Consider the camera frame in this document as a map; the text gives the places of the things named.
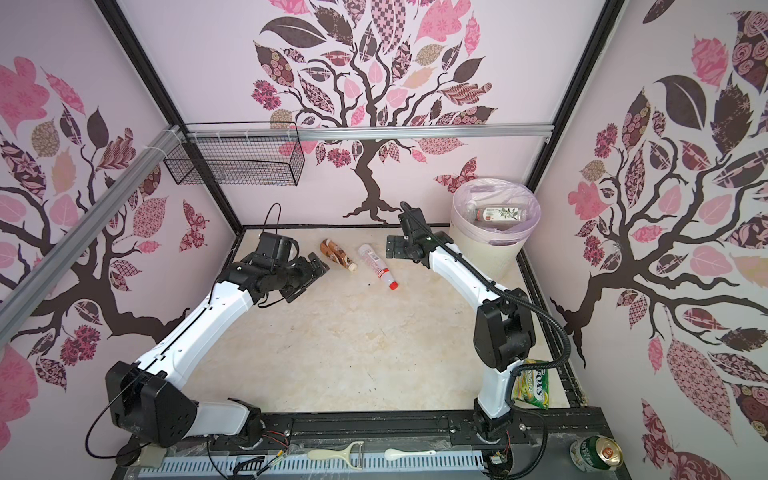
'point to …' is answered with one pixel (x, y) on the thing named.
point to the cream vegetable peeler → (342, 454)
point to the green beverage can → (596, 453)
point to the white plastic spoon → (394, 454)
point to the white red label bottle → (501, 215)
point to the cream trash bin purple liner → (497, 247)
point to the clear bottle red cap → (378, 266)
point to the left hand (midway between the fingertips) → (320, 280)
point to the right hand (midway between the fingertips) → (404, 243)
